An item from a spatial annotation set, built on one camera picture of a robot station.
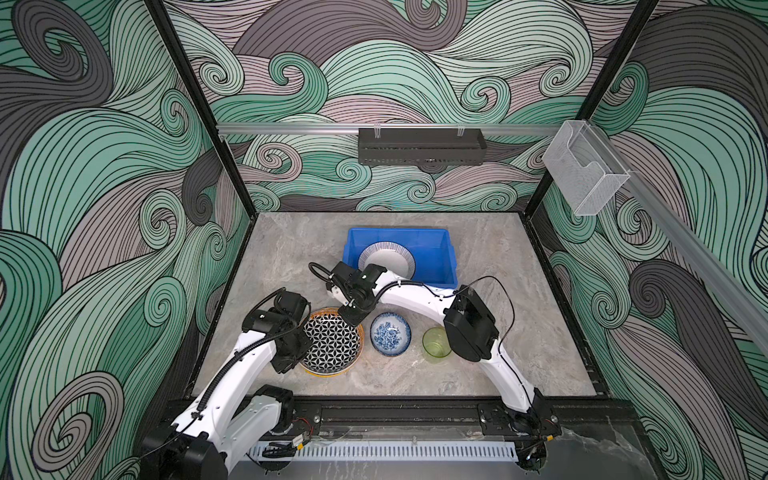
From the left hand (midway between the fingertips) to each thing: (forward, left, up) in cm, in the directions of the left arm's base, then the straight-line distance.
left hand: (304, 352), depth 79 cm
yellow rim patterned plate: (+4, -8, -3) cm, 9 cm away
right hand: (+11, -11, -3) cm, 16 cm away
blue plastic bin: (+39, -40, -7) cm, 57 cm away
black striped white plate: (+35, -25, -3) cm, 43 cm away
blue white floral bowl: (+6, -23, -1) cm, 24 cm away
